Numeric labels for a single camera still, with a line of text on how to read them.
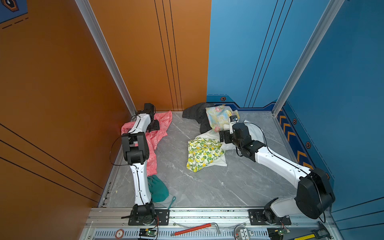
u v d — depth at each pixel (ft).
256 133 3.43
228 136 2.47
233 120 2.38
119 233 2.28
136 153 1.99
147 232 2.32
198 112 3.56
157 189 2.72
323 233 2.25
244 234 2.07
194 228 2.33
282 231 2.28
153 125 3.03
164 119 3.66
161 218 2.42
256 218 2.38
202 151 2.97
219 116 3.26
